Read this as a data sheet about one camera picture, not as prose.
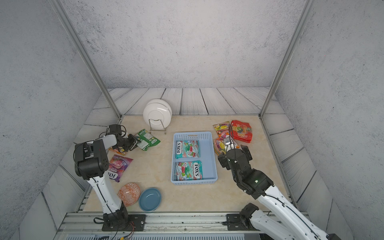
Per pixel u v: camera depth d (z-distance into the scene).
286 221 0.42
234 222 0.73
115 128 0.85
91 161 0.55
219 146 1.02
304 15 0.73
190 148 0.99
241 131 1.05
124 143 0.87
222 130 1.10
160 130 1.11
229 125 1.12
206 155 0.98
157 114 1.02
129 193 0.82
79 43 0.81
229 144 0.60
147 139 1.05
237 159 0.50
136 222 0.74
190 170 0.89
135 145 0.96
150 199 0.79
